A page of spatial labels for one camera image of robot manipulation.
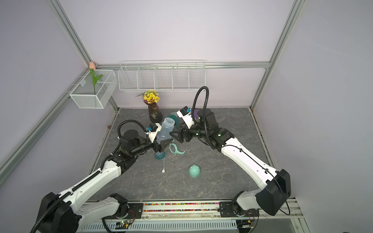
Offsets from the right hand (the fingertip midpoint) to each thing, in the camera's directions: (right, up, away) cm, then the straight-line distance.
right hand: (174, 128), depth 70 cm
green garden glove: (+1, +4, 0) cm, 4 cm away
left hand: (-4, -3, +5) cm, 7 cm away
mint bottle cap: (+10, -25, +15) cm, 31 cm away
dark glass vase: (-19, +10, +35) cm, 41 cm away
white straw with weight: (-9, -26, +17) cm, 32 cm away
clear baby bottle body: (-3, +1, -2) cm, 4 cm away
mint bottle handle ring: (-1, -15, +22) cm, 26 cm away
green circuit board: (-27, -49, +3) cm, 56 cm away
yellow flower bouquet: (-19, +20, +24) cm, 37 cm away
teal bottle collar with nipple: (-12, -18, +22) cm, 31 cm away
